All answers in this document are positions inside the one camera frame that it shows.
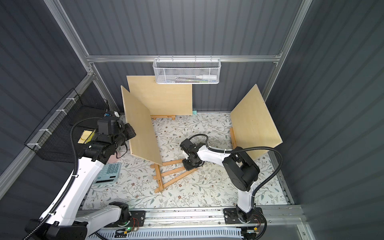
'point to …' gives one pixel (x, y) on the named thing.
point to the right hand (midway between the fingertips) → (189, 166)
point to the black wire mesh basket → (52, 140)
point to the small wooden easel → (233, 138)
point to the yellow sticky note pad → (86, 136)
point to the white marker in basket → (206, 77)
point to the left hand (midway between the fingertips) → (132, 127)
